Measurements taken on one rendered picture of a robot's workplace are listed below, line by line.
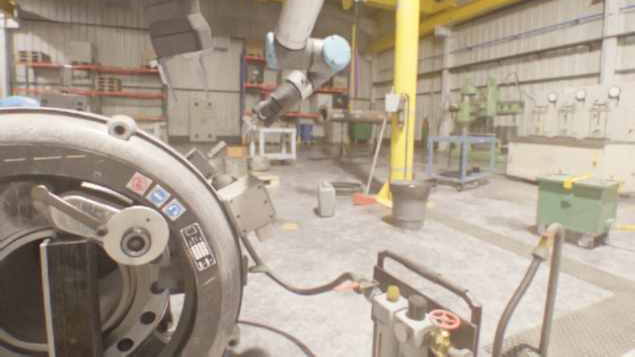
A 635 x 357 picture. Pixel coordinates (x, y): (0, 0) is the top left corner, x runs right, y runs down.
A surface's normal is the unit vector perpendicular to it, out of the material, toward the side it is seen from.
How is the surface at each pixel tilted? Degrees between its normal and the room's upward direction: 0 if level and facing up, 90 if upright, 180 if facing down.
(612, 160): 90
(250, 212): 90
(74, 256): 90
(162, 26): 111
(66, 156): 90
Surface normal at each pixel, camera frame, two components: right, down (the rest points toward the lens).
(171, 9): -0.07, 0.61
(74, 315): 0.47, 0.10
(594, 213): -0.85, 0.04
